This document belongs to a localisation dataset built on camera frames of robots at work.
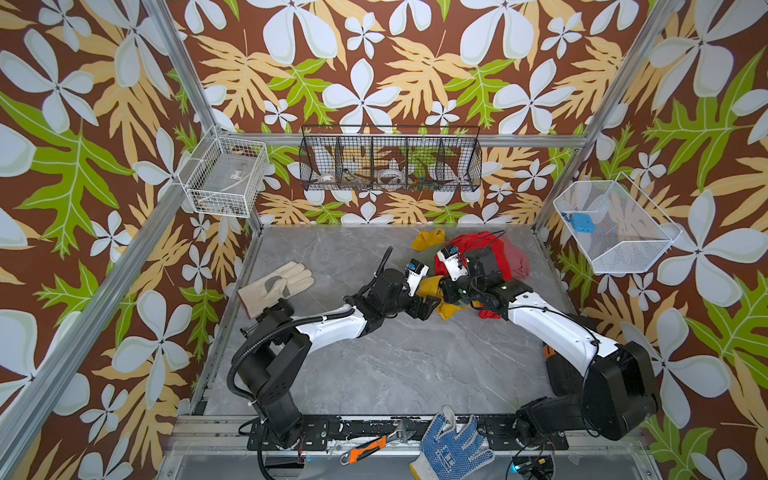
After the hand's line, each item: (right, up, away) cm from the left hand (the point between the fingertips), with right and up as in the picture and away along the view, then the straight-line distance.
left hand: (429, 289), depth 84 cm
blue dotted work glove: (+3, -38, -13) cm, 40 cm away
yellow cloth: (0, 0, +2) cm, 2 cm away
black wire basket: (-11, +42, +13) cm, 45 cm away
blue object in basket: (+45, +19, +2) cm, 49 cm away
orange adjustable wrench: (-8, -35, -11) cm, 38 cm away
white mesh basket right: (+53, +16, -6) cm, 55 cm away
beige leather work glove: (-54, -3, +17) cm, 57 cm away
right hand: (+2, +3, +1) cm, 4 cm away
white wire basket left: (-60, +34, +2) cm, 69 cm away
